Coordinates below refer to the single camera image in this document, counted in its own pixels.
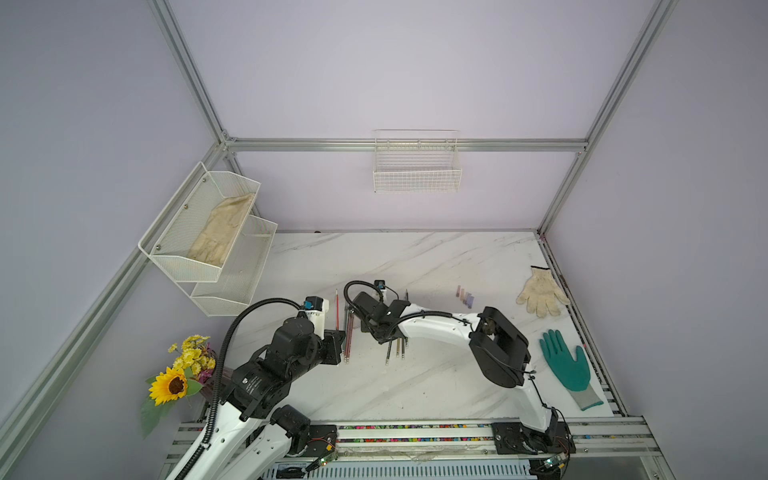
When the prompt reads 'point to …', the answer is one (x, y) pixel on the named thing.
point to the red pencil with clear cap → (337, 309)
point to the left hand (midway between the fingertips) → (342, 339)
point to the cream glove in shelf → (220, 228)
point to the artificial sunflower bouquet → (185, 377)
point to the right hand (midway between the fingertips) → (375, 318)
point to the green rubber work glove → (572, 373)
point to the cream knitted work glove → (541, 294)
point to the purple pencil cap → (470, 300)
